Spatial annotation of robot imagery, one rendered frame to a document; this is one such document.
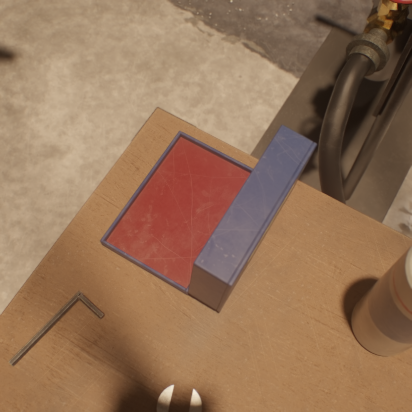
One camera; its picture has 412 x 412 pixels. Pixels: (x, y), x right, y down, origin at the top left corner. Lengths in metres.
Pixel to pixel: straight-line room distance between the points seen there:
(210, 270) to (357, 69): 0.40
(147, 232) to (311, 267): 0.18
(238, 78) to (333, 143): 0.58
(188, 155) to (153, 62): 0.70
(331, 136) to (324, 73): 0.58
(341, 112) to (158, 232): 0.30
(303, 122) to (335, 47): 0.22
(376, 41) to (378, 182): 0.47
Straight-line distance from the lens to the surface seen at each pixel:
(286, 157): 0.52
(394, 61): 1.01
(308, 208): 0.64
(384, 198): 1.20
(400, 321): 0.49
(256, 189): 0.51
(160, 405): 0.57
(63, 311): 0.60
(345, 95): 0.76
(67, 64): 1.37
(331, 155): 0.77
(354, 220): 0.64
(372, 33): 0.83
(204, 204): 0.62
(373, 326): 0.54
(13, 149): 1.27
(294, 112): 1.26
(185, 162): 0.65
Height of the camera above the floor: 1.04
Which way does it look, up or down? 66 degrees down
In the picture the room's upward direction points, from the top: straight up
